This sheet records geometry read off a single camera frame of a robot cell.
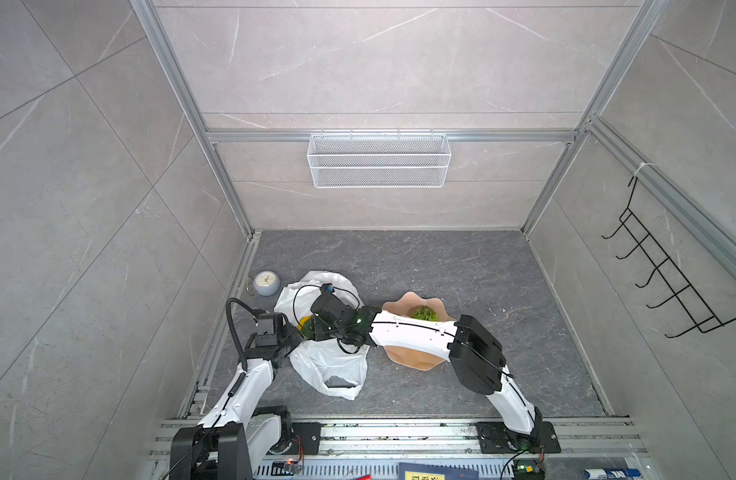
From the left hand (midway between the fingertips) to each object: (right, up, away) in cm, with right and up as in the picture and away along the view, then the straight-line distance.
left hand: (293, 326), depth 89 cm
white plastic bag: (+14, -11, -5) cm, 18 cm away
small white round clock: (-13, +12, +11) cm, 21 cm away
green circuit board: (+62, -30, -19) cm, 71 cm away
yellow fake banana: (+3, +2, -1) cm, 4 cm away
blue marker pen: (+79, -29, -21) cm, 87 cm away
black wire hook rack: (+91, +9, -30) cm, 96 cm away
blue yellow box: (+33, -29, -21) cm, 48 cm away
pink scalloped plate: (+35, +5, +4) cm, 35 cm away
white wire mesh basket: (+26, +55, +12) cm, 62 cm away
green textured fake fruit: (+40, +4, -1) cm, 40 cm away
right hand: (+7, +1, -4) cm, 8 cm away
